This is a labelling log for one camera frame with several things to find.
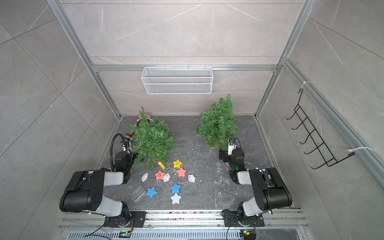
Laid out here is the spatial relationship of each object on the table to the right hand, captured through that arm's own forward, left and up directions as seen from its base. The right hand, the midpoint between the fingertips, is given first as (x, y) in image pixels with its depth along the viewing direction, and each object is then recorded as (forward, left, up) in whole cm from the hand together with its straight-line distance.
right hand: (230, 147), depth 93 cm
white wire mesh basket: (+39, +34, +24) cm, 57 cm away
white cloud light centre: (-17, +40, -4) cm, 44 cm away
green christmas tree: (-6, +44, +19) cm, 48 cm away
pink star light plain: (-14, +31, -5) cm, 35 cm away
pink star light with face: (-16, +44, -5) cm, 47 cm away
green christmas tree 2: (+4, +9, +18) cm, 20 cm away
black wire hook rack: (-17, -33, +25) cm, 44 cm away
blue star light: (-25, +48, -6) cm, 54 cm away
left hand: (0, +61, 0) cm, 61 cm away
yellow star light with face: (-8, +34, -6) cm, 35 cm away
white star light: (-29, +33, -6) cm, 44 cm away
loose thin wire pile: (-20, +6, -7) cm, 23 cm away
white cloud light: (-18, +25, -4) cm, 31 cm away
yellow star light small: (-11, +42, -2) cm, 44 cm away
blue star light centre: (-23, +34, -5) cm, 41 cm away
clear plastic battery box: (-26, +54, -4) cm, 60 cm away
